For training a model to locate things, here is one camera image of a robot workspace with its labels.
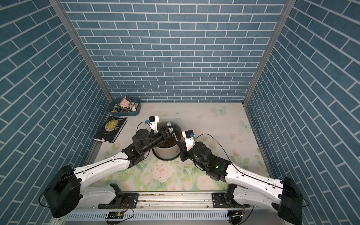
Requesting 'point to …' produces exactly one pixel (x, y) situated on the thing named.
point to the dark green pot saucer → (165, 159)
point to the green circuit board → (116, 214)
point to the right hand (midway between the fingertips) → (178, 143)
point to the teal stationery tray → (133, 109)
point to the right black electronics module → (235, 216)
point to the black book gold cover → (111, 129)
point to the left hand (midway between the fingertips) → (179, 129)
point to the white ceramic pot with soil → (170, 148)
